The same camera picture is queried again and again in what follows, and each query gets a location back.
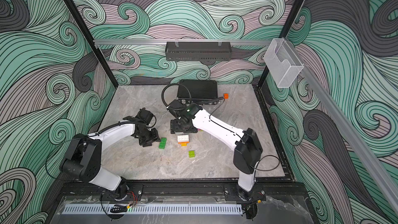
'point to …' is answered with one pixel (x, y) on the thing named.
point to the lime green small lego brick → (192, 154)
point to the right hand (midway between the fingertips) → (178, 131)
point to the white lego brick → (183, 138)
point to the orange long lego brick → (183, 142)
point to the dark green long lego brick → (162, 142)
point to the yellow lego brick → (184, 144)
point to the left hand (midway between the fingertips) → (157, 140)
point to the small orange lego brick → (226, 96)
